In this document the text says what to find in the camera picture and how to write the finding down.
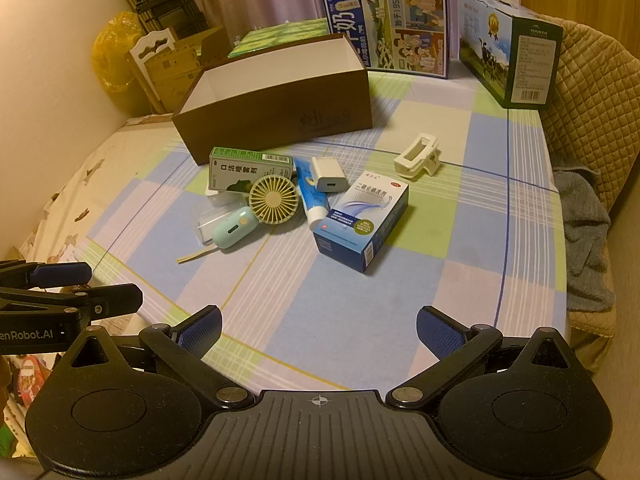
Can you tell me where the white charger plug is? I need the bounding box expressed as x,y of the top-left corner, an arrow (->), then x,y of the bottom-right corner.
310,156 -> 342,192

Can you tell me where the brown cardboard box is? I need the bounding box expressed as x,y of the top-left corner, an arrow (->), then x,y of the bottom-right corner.
171,34 -> 373,167

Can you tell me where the green tall carton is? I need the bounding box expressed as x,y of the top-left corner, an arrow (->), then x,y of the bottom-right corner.
208,147 -> 294,196

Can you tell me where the blue illustrated milk carton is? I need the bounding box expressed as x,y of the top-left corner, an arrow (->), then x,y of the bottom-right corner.
321,0 -> 450,80

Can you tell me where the small white box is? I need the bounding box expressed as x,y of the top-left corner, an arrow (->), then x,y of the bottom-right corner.
393,132 -> 441,177

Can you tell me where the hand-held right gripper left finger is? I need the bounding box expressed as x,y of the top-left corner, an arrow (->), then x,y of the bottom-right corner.
65,304 -> 256,411

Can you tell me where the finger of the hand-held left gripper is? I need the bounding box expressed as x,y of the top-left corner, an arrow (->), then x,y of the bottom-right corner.
0,283 -> 144,319
0,260 -> 94,290

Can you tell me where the black folding rack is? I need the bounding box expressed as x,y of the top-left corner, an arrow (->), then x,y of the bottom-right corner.
117,0 -> 211,41

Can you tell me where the clear plastic case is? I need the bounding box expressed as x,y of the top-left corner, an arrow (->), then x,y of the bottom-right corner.
194,192 -> 241,246

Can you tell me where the green tissue multipack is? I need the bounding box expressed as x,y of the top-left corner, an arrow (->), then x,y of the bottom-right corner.
228,17 -> 328,58

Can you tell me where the blue medicine box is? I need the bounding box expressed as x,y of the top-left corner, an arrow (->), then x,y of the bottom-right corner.
314,178 -> 409,274

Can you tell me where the blue hand cream tube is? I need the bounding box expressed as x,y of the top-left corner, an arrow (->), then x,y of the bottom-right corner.
292,156 -> 332,233

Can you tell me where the yellow plastic bag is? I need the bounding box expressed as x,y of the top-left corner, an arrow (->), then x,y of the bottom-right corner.
91,11 -> 146,93

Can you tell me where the colourful printed bag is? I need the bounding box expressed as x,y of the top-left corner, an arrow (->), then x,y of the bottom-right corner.
5,354 -> 61,441

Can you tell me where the tan cardboard box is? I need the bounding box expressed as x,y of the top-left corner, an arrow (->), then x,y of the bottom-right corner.
145,27 -> 231,106

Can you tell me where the grey towel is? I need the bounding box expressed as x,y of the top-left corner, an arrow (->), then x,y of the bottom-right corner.
552,167 -> 616,311

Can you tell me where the beige quilted cover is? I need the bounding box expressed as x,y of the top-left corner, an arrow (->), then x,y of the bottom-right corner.
540,17 -> 640,341

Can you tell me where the mint handheld fan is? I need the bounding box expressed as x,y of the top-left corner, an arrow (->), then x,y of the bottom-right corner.
176,175 -> 301,264

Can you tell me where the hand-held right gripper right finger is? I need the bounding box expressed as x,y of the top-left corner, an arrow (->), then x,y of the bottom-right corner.
385,305 -> 576,413

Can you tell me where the cow print milk carton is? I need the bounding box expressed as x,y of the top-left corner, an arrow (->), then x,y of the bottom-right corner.
458,0 -> 564,110

